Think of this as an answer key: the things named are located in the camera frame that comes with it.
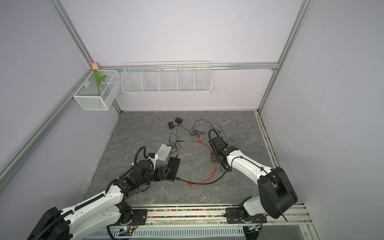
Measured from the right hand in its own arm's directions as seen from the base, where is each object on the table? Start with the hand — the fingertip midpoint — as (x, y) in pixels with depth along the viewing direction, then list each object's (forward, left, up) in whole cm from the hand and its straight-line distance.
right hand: (219, 158), depth 89 cm
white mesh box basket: (+18, +70, +32) cm, 79 cm away
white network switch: (+6, +35, -3) cm, 36 cm away
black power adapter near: (+30, +34, -5) cm, 45 cm away
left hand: (-9, +30, +1) cm, 31 cm away
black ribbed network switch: (-1, +28, -5) cm, 29 cm away
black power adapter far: (+35, +28, -4) cm, 45 cm away
